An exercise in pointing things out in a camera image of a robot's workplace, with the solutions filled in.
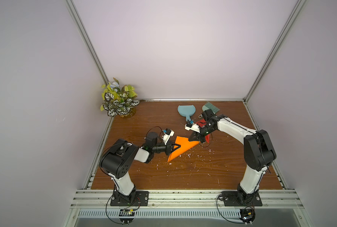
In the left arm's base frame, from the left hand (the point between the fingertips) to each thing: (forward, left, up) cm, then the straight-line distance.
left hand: (180, 148), depth 84 cm
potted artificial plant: (+26, +40, +15) cm, 50 cm away
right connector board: (-32, -34, -10) cm, 47 cm away
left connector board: (-33, +28, -12) cm, 45 cm away
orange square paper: (+2, -3, 0) cm, 3 cm away
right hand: (+8, -6, +1) cm, 10 cm away
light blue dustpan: (+36, -6, -8) cm, 38 cm away
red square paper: (+10, -12, +11) cm, 19 cm away
